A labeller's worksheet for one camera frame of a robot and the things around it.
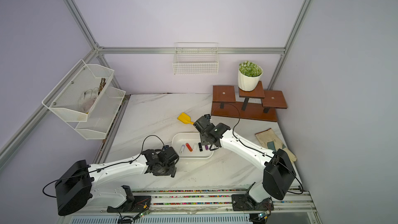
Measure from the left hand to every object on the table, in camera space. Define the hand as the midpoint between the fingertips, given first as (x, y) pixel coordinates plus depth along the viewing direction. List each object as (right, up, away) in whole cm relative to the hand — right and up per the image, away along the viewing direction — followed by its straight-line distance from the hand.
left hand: (169, 171), depth 82 cm
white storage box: (+12, +15, +14) cm, 24 cm away
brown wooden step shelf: (+49, +37, +20) cm, 64 cm away
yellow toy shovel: (+5, +27, +25) cm, 37 cm away
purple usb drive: (+20, +10, +11) cm, 25 cm away
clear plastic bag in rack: (-41, +38, -4) cm, 56 cm away
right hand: (+22, +17, +1) cm, 28 cm away
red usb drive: (+9, +11, +11) cm, 18 cm away
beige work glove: (+59, +16, +14) cm, 63 cm away
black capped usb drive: (+16, +10, +11) cm, 22 cm away
